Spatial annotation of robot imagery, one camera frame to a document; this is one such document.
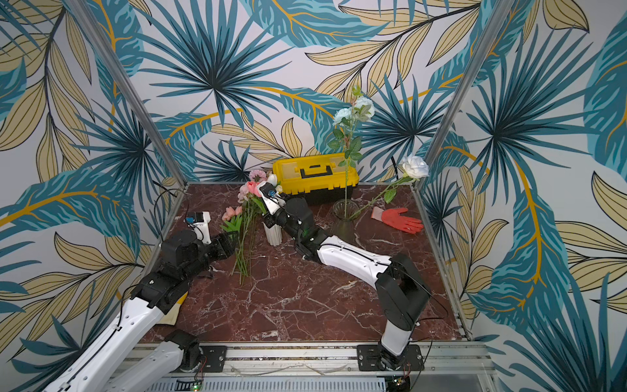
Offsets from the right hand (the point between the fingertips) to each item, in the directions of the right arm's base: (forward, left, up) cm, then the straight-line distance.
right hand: (262, 193), depth 75 cm
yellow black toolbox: (+22, -18, -16) cm, 33 cm away
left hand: (-11, +9, -8) cm, 16 cm away
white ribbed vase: (0, -1, -23) cm, 23 cm away
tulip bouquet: (+20, +11, -22) cm, 32 cm away
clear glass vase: (-2, -26, -16) cm, 30 cm away
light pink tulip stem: (+12, +18, -28) cm, 35 cm away
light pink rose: (+27, +8, -18) cm, 34 cm away
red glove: (+14, -52, -32) cm, 62 cm away
